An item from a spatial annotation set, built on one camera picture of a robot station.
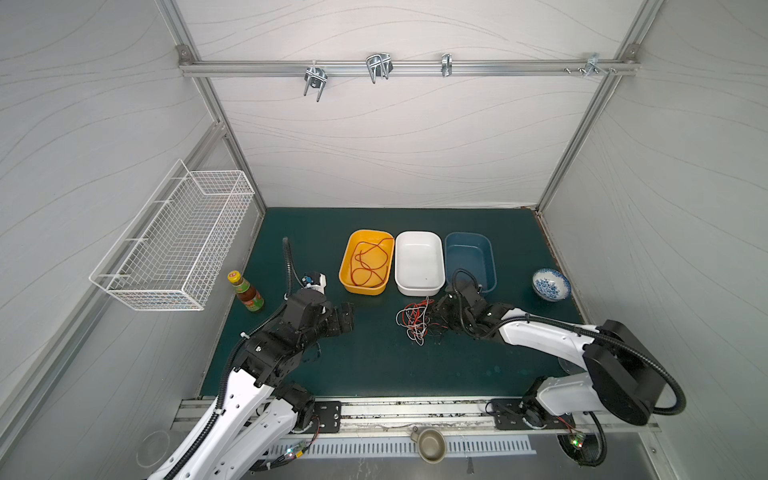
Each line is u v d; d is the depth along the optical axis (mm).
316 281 636
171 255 684
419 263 1013
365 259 1047
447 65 781
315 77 790
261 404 465
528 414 661
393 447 702
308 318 531
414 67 783
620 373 430
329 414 737
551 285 973
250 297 854
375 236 1070
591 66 768
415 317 880
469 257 1064
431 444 694
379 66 766
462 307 668
